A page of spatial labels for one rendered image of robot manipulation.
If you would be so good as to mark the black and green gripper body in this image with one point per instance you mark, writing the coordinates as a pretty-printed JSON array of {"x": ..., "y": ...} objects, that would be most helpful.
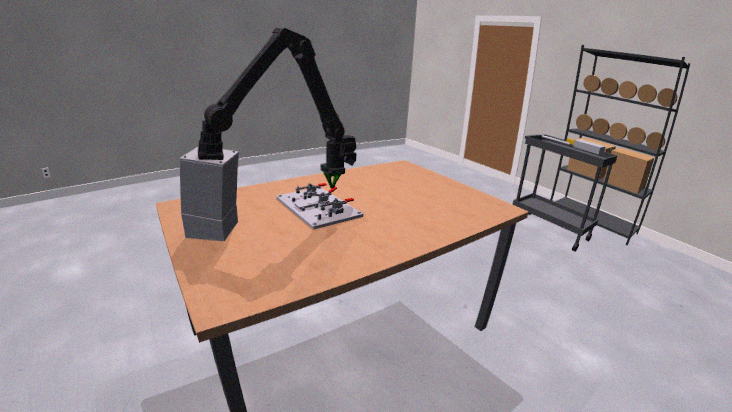
[{"x": 330, "y": 167}]

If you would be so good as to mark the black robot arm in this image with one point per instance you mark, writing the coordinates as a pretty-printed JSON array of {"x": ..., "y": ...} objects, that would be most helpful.
[{"x": 219, "y": 116}]

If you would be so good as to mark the white fixture plate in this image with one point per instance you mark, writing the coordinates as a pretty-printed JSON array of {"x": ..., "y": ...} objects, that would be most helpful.
[{"x": 308, "y": 216}]

